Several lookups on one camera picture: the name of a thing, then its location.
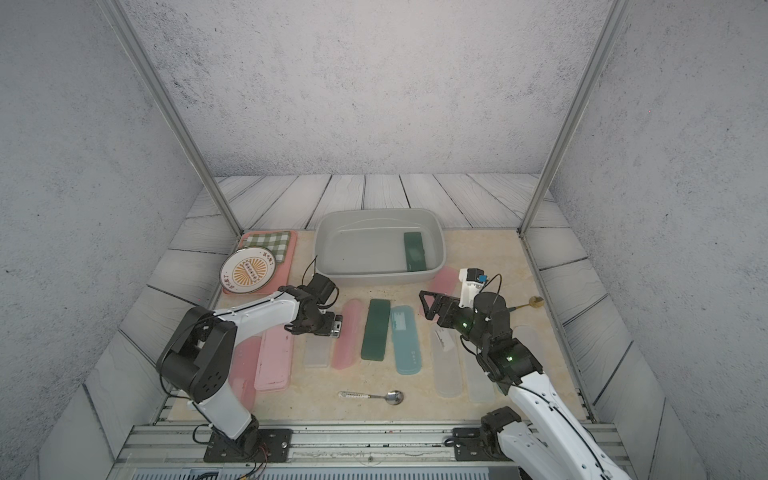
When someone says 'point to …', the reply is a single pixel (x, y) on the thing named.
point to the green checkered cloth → (276, 242)
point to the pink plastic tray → (282, 273)
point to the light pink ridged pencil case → (274, 363)
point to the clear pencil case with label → (447, 361)
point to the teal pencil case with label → (406, 346)
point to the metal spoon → (394, 397)
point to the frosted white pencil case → (316, 350)
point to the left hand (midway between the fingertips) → (330, 331)
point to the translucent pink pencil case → (445, 282)
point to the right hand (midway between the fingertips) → (433, 296)
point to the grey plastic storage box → (366, 246)
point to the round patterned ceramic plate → (247, 270)
